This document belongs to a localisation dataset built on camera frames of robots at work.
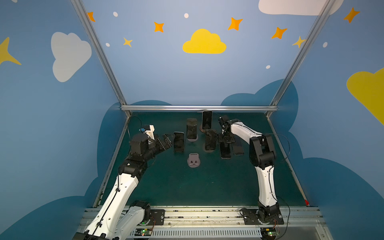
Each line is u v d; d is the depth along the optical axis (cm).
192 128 99
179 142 94
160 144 65
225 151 99
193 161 90
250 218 74
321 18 73
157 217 74
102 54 86
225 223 74
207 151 99
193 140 105
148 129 67
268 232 71
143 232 71
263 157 60
